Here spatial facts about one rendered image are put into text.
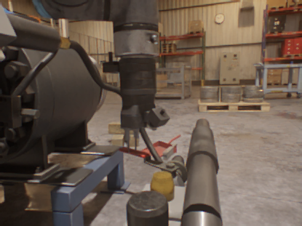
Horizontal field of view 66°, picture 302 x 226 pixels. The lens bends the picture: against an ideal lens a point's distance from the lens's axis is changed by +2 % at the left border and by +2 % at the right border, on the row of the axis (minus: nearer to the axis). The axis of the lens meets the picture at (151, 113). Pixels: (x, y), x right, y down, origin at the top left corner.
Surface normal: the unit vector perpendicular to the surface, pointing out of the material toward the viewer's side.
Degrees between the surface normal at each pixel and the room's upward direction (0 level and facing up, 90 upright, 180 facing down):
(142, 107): 87
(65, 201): 90
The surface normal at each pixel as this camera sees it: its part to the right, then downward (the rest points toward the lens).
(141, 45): 0.23, 0.15
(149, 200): -0.03, -0.99
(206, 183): 0.22, -0.95
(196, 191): -0.28, -0.95
